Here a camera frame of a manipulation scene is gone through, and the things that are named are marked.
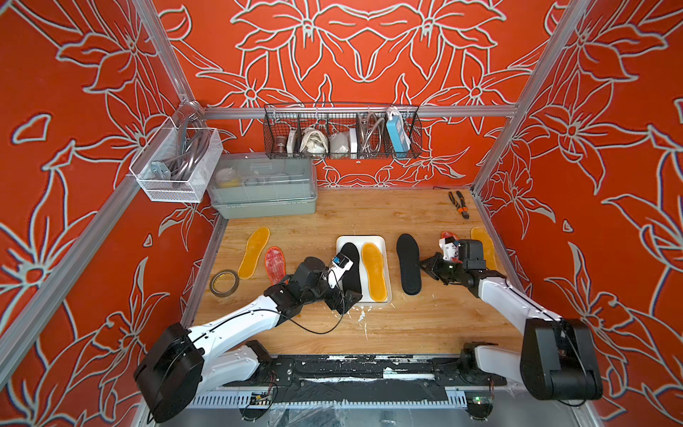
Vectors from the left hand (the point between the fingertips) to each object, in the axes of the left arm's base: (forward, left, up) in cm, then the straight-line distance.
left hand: (352, 285), depth 78 cm
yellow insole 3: (+31, -50, -11) cm, 60 cm away
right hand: (+10, -20, -2) cm, 23 cm away
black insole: (+7, 0, -9) cm, 12 cm away
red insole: (+11, +28, -11) cm, 32 cm away
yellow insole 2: (+20, +38, -10) cm, 44 cm away
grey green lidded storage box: (+35, +43, +6) cm, 55 cm away
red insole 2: (+29, -38, -11) cm, 49 cm away
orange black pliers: (+42, -46, -9) cm, 63 cm away
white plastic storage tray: (+24, -2, -10) cm, 26 cm away
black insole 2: (+14, -19, -4) cm, 24 cm away
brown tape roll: (-1, +42, -11) cm, 43 cm away
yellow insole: (+15, -7, -10) cm, 19 cm away
